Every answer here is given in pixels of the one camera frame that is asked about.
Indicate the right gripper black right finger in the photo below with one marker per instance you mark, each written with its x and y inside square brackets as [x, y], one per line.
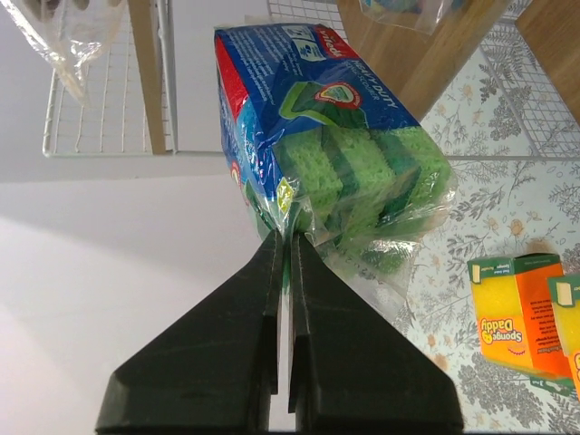
[351, 369]

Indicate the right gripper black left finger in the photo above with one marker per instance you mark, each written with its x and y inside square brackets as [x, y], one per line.
[215, 369]

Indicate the silver steel wool pack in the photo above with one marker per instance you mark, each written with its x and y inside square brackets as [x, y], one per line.
[69, 35]

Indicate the orange yellow sponge box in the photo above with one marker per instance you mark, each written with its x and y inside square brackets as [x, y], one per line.
[514, 313]
[564, 292]

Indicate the floral patterned table mat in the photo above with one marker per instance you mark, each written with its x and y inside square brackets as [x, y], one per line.
[515, 149]

